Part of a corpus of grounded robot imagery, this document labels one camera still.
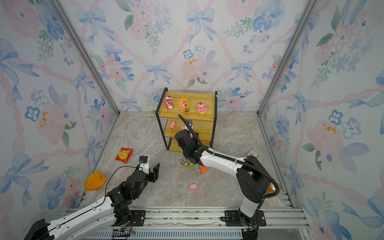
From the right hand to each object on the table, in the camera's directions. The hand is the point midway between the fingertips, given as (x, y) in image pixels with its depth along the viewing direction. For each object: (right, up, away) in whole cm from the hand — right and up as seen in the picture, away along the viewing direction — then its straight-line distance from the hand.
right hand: (185, 131), depth 85 cm
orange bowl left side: (-46, -25, -9) cm, 53 cm away
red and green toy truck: (-1, -19, +5) cm, 20 cm away
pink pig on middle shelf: (-8, +4, +3) cm, 9 cm away
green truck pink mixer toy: (+3, -20, +5) cm, 21 cm away
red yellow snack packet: (-39, -15, +9) cm, 43 cm away
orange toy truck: (+10, -22, +3) cm, 25 cm away
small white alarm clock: (+42, -14, +10) cm, 45 cm away
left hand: (-17, -17, -4) cm, 24 cm away
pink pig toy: (-1, +2, +2) cm, 3 cm away
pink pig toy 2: (+4, -30, -3) cm, 31 cm away
